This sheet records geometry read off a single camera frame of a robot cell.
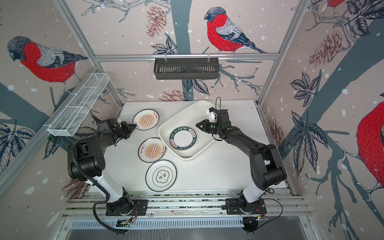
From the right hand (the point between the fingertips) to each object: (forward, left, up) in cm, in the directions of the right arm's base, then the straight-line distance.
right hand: (196, 126), depth 86 cm
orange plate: (+10, +36, -6) cm, 38 cm away
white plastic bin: (+19, +7, -13) cm, 24 cm away
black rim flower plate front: (-24, +20, -15) cm, 35 cm away
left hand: (+4, +40, -3) cm, 40 cm away
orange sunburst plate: (-8, +30, -15) cm, 34 cm away
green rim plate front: (+1, +10, -14) cm, 17 cm away
